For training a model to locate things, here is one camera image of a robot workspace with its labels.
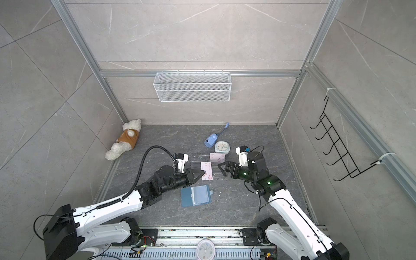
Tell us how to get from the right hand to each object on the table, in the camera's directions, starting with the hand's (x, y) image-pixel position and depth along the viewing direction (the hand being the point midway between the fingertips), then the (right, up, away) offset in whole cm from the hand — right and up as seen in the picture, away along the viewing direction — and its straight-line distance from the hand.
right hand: (225, 165), depth 75 cm
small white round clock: (+1, +7, +29) cm, 30 cm away
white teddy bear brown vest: (-60, +11, +24) cm, 65 cm away
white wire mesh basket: (-17, +46, +26) cm, 55 cm away
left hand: (-9, -1, -5) cm, 10 cm away
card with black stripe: (-9, 0, -1) cm, 9 cm away
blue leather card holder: (-15, -18, +10) cm, 26 cm away
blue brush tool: (-7, +12, +29) cm, 32 cm away
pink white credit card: (-3, +2, +17) cm, 18 cm away
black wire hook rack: (+45, +1, -18) cm, 49 cm away
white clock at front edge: (-9, -35, -7) cm, 37 cm away
